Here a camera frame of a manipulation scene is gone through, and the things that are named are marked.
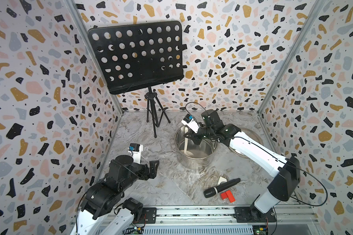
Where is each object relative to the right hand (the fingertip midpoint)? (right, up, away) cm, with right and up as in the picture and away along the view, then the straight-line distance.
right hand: (185, 133), depth 76 cm
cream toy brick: (+21, -27, +9) cm, 35 cm away
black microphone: (+14, -31, +2) cm, 34 cm away
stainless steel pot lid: (+49, -2, +33) cm, 59 cm away
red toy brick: (+23, -34, +5) cm, 41 cm away
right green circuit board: (+36, -47, -4) cm, 59 cm away
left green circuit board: (-25, -48, -4) cm, 54 cm away
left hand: (-15, -12, -10) cm, 22 cm away
